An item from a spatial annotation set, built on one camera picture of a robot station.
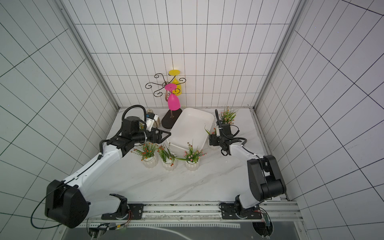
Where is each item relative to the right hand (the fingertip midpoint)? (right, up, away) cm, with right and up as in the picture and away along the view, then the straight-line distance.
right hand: (217, 134), depth 95 cm
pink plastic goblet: (-29, +21, 0) cm, 36 cm away
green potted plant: (-30, -14, -10) cm, 35 cm away
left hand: (-31, +1, -16) cm, 35 cm away
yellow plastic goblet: (-24, +26, -10) cm, 37 cm away
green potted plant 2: (+6, +10, 0) cm, 12 cm away
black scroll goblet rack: (-32, +12, +17) cm, 38 cm away
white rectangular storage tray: (-17, +5, +7) cm, 19 cm away
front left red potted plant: (-41, -8, -15) cm, 44 cm away
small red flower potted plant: (-4, -2, -12) cm, 12 cm away
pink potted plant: (-16, -16, -13) cm, 26 cm away
